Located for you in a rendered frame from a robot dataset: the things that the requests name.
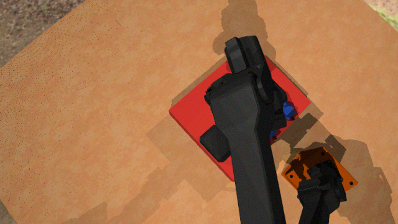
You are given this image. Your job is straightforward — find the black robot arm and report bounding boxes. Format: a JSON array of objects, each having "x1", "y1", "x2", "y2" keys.
[{"x1": 204, "y1": 35, "x2": 347, "y2": 224}]

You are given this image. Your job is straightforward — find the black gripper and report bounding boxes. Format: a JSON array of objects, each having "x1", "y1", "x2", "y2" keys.
[{"x1": 200, "y1": 80, "x2": 287, "y2": 162}]

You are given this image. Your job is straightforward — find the red flat rectangular panel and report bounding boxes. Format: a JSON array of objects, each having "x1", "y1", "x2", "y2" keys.
[{"x1": 169, "y1": 56, "x2": 311, "y2": 182}]

